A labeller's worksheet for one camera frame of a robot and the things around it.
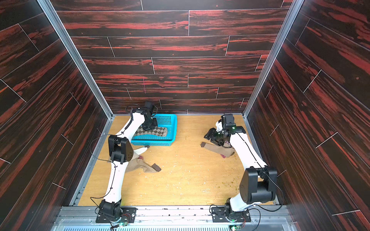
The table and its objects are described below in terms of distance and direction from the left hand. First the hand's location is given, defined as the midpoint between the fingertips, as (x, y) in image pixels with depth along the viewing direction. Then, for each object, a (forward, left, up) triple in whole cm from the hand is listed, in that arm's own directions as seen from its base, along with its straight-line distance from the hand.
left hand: (156, 127), depth 104 cm
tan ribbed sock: (-17, -49, -2) cm, 51 cm away
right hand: (-15, -37, +9) cm, 41 cm away
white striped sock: (-14, -41, +19) cm, 47 cm away
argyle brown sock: (0, -1, -5) cm, 5 cm away
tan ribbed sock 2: (-27, +9, -5) cm, 29 cm away
